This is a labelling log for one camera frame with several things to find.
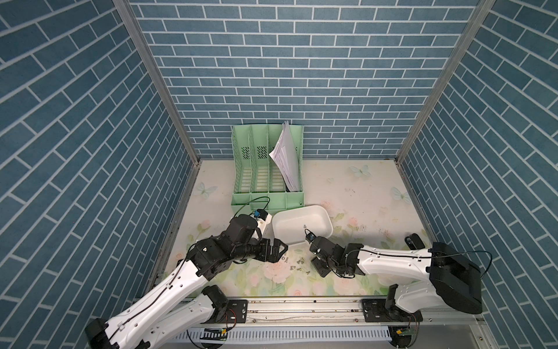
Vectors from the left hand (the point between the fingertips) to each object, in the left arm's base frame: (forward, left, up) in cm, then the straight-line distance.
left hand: (283, 248), depth 69 cm
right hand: (+2, -13, -18) cm, 22 cm away
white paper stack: (+37, 0, +6) cm, 38 cm away
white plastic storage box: (+17, -2, -18) cm, 25 cm away
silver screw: (+17, -9, -17) cm, 26 cm away
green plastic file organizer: (+42, +14, -19) cm, 48 cm away
